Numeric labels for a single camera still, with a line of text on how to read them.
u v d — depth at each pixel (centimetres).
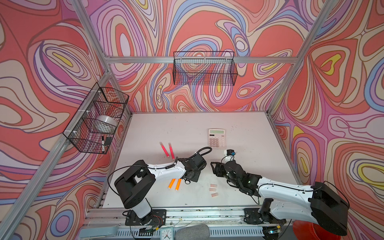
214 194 81
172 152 96
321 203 42
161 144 101
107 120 73
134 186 44
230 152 73
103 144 72
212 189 82
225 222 73
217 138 102
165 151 98
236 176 61
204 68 96
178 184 84
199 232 67
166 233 68
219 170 72
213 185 84
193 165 68
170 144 101
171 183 84
